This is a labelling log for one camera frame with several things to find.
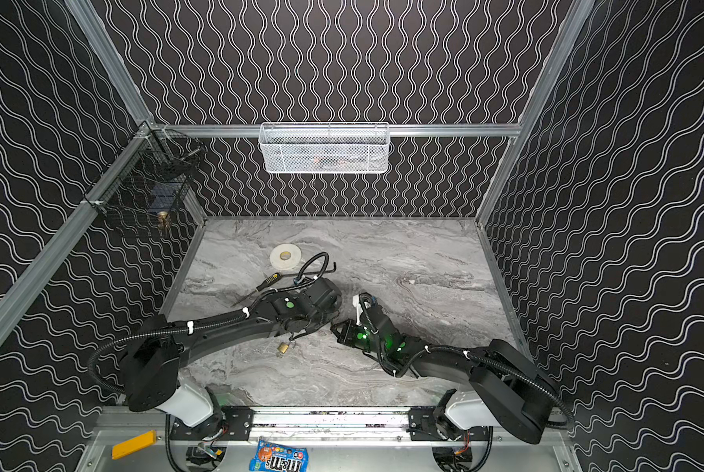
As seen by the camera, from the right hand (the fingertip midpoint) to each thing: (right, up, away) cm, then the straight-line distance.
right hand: (331, 329), depth 82 cm
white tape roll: (-18, +17, +24) cm, 35 cm away
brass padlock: (-15, -7, +6) cm, 18 cm away
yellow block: (-47, -25, -11) cm, 54 cm away
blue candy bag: (-13, -27, -13) cm, 32 cm away
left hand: (+4, +4, -1) cm, 6 cm away
